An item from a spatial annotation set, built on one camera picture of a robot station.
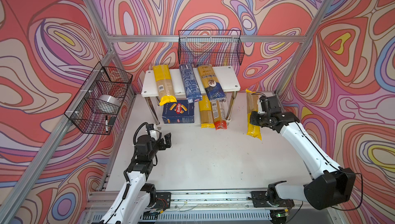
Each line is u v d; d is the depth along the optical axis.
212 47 0.96
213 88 0.72
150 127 0.70
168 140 0.76
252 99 0.82
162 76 0.80
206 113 0.96
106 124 0.72
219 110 0.97
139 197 0.60
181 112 0.91
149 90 0.74
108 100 0.73
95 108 0.72
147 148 0.62
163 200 0.73
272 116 0.58
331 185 0.39
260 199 0.73
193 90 0.69
